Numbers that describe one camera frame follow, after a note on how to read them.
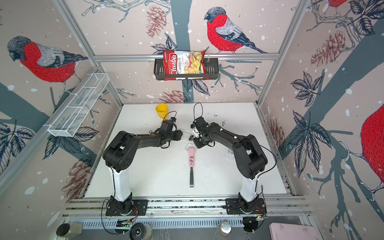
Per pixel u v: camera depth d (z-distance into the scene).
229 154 0.92
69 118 0.73
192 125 0.87
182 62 0.88
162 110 1.00
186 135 1.01
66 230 0.60
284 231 0.66
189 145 0.98
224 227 0.59
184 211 0.73
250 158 0.48
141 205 0.75
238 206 0.73
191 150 0.92
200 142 0.80
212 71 0.93
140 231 0.59
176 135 0.92
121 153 0.53
